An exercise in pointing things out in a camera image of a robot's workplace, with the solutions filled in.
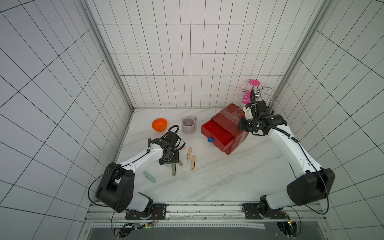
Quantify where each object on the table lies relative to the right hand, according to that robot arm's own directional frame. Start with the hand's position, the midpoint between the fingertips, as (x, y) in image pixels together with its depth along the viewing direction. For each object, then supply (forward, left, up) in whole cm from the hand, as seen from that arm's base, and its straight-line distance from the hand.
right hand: (239, 122), depth 82 cm
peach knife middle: (-10, +28, -22) cm, 37 cm away
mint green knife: (-18, +41, -21) cm, 50 cm away
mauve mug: (+8, +30, -15) cm, 34 cm away
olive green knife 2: (-20, +37, -21) cm, 47 cm away
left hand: (-19, +39, -17) cm, 46 cm away
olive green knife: (-16, +33, -21) cm, 43 cm away
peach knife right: (-16, +25, -22) cm, 37 cm away
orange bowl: (+10, +52, -18) cm, 56 cm away
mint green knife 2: (-26, +50, -21) cm, 60 cm away
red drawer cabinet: (+3, +5, -1) cm, 6 cm away
